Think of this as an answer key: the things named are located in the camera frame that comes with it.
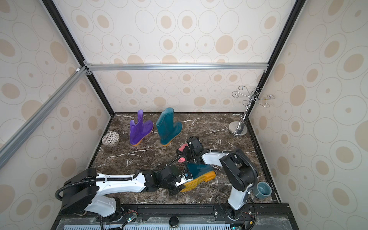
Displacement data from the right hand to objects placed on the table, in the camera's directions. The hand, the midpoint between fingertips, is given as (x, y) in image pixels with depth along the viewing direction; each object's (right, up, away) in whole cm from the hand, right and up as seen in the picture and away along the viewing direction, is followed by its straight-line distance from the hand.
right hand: (189, 151), depth 95 cm
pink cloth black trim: (-6, +1, -2) cm, 6 cm away
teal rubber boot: (+7, -10, -13) cm, 18 cm away
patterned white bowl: (-55, +9, +6) cm, 56 cm away
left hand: (-1, -16, -18) cm, 24 cm away
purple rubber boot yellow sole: (-31, +14, -6) cm, 35 cm away
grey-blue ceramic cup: (+41, -19, -15) cm, 48 cm away
